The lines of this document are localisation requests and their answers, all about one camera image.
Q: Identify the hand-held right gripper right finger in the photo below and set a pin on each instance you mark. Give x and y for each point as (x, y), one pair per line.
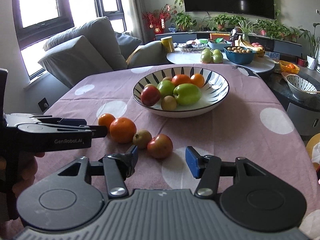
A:
(192, 161)

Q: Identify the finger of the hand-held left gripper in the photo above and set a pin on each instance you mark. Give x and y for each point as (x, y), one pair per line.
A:
(72, 122)
(100, 131)

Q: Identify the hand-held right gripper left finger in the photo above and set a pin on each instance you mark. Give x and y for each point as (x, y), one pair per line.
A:
(134, 155)

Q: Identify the small green-red apple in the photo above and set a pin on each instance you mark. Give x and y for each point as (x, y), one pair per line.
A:
(142, 139)

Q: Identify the large orange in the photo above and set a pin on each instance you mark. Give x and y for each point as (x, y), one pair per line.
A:
(123, 130)

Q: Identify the red apple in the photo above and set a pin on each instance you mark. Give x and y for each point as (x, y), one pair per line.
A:
(160, 146)
(150, 97)

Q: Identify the green mango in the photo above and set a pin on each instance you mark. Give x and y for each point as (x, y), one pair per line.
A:
(206, 57)
(165, 88)
(217, 57)
(187, 95)

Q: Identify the striped white ceramic bowl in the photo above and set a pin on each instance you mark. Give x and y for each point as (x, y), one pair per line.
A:
(215, 97)

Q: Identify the person's left hand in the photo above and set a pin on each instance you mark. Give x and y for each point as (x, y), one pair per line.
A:
(27, 172)

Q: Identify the pink polka dot tablecloth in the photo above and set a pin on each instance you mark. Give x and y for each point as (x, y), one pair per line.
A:
(237, 135)

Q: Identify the grey sofa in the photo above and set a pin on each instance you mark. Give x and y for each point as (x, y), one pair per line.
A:
(82, 55)

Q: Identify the grey sofa cushion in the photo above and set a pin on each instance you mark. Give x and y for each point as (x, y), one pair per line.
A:
(127, 45)

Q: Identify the grey yellow throw pillow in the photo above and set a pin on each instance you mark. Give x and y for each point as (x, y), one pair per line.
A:
(150, 55)

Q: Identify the white round coffee table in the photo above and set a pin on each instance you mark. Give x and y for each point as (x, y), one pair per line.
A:
(185, 58)

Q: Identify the yellow can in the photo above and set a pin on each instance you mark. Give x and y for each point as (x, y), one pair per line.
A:
(167, 45)

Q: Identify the blue bowl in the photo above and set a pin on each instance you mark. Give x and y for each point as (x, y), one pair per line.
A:
(238, 58)

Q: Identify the glass dish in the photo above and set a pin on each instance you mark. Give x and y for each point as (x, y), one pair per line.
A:
(191, 47)

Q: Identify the dark round table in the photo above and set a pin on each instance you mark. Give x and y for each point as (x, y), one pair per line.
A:
(282, 90)

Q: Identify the blue tray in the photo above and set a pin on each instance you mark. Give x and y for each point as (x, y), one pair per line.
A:
(217, 45)

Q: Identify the pile of brown longans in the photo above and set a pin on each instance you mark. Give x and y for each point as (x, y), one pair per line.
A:
(238, 50)

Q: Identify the yellow stool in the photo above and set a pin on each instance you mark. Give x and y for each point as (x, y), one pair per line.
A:
(312, 140)

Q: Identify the white tissue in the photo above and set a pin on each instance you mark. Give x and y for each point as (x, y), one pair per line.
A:
(316, 152)

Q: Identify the red flower decoration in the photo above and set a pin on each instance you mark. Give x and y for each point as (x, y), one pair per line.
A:
(156, 20)

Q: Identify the large dark framed window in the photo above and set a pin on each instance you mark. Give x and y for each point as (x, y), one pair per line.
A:
(42, 0)

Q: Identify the orange box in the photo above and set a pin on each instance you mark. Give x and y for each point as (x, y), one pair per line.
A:
(219, 35)

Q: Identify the bunch of yellow bananas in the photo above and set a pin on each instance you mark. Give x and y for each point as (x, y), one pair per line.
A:
(246, 43)

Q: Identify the small striped bowl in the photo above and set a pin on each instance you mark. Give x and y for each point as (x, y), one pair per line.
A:
(300, 87)

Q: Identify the beige curtain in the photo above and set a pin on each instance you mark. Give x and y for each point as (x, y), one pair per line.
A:
(135, 5)

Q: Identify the blue white box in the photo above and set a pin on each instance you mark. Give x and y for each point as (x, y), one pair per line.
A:
(272, 55)

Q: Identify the pink peaches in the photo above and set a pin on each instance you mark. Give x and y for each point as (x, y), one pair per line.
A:
(257, 45)

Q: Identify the orange basket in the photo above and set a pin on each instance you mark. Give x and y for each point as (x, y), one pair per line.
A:
(288, 68)

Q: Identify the green potted plant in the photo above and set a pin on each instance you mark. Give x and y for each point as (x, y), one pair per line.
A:
(183, 21)
(295, 33)
(262, 27)
(220, 20)
(281, 30)

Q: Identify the wooden spoon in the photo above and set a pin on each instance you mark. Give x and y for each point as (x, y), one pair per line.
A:
(313, 91)

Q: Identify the spider plant in vase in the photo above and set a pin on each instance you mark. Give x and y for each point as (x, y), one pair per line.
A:
(246, 28)

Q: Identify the grey television cabinet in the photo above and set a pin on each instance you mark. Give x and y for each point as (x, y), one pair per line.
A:
(282, 45)

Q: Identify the red pot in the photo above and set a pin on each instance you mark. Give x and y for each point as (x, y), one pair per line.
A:
(302, 62)

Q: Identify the tall plant in white pot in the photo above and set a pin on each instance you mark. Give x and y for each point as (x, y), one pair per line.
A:
(311, 61)

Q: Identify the black wall socket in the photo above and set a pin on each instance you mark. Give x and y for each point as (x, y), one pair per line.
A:
(44, 104)

